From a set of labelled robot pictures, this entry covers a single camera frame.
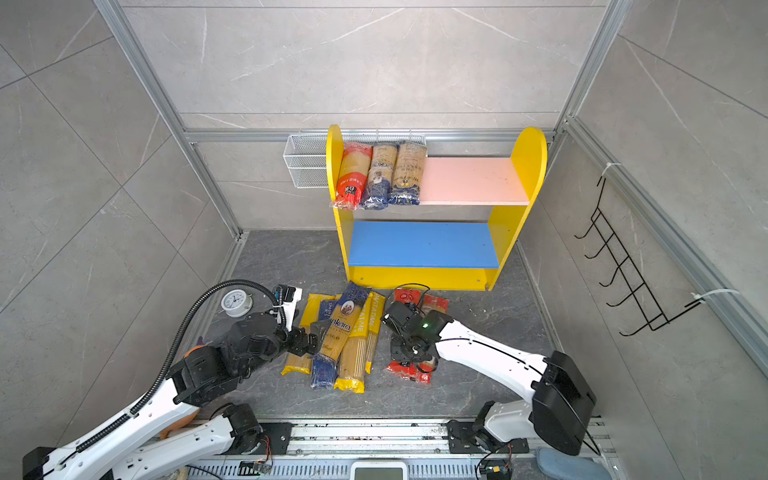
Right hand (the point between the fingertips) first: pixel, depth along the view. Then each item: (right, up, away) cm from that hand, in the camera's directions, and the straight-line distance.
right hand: (399, 350), depth 80 cm
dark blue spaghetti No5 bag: (-21, -5, -1) cm, 21 cm away
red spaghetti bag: (+3, +14, +8) cm, 16 cm away
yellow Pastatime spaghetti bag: (-11, 0, +3) cm, 11 cm away
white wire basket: (-31, +60, +17) cm, 70 cm away
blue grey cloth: (+37, -22, -13) cm, 45 cm away
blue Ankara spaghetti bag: (-16, +7, +6) cm, 19 cm away
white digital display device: (-5, -22, -15) cm, 27 cm away
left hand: (-20, +13, -12) cm, 27 cm away
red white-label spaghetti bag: (+3, -3, -7) cm, 8 cm away
